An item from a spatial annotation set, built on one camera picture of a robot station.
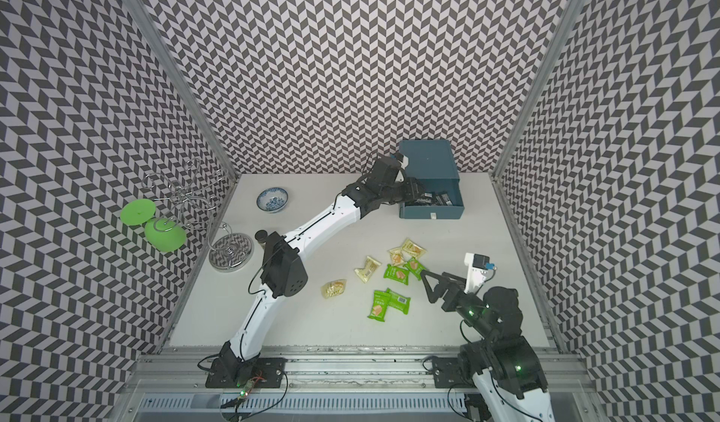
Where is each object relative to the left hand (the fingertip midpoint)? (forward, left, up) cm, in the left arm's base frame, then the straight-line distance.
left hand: (423, 189), depth 85 cm
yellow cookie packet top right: (-8, +2, -22) cm, 23 cm away
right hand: (-28, +1, -3) cm, 28 cm away
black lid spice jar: (-9, +51, -12) cm, 54 cm away
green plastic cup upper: (-16, +72, +10) cm, 75 cm away
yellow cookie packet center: (-17, +18, -20) cm, 32 cm away
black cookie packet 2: (+2, -7, -7) cm, 10 cm away
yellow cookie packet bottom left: (-22, +28, -21) cm, 42 cm away
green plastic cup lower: (-17, +71, +1) cm, 73 cm away
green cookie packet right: (-15, +2, -21) cm, 26 cm away
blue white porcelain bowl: (+13, +55, -20) cm, 60 cm away
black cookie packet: (+1, -2, -5) cm, 6 cm away
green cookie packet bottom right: (-26, +8, -22) cm, 35 cm away
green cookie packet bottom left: (-27, +14, -21) cm, 37 cm away
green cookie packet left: (-17, +8, -22) cm, 29 cm away
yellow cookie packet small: (-11, +8, -21) cm, 25 cm away
